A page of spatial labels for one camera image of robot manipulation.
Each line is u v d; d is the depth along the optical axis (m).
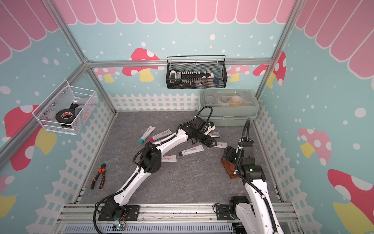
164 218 0.73
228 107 1.05
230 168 0.88
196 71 0.92
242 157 0.56
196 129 0.81
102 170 0.88
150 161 0.65
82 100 0.79
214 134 1.05
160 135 1.03
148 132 1.06
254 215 0.56
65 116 0.70
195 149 0.97
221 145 1.00
